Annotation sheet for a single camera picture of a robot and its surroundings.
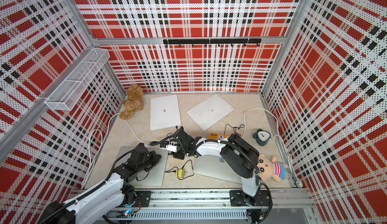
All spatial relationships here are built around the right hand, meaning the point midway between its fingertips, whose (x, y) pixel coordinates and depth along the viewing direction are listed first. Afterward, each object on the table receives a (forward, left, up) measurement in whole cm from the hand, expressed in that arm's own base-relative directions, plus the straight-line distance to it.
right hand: (175, 149), depth 87 cm
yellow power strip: (+9, -24, -1) cm, 26 cm away
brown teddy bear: (+29, +30, +9) cm, 43 cm away
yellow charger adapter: (-13, -4, -1) cm, 14 cm away
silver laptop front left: (-13, +11, -7) cm, 19 cm away
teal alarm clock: (+8, -54, -1) cm, 54 cm away
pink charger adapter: (+14, -40, -4) cm, 43 cm away
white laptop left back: (+30, +11, -3) cm, 32 cm away
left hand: (-3, +6, -2) cm, 7 cm away
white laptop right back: (+34, -22, -7) cm, 41 cm away
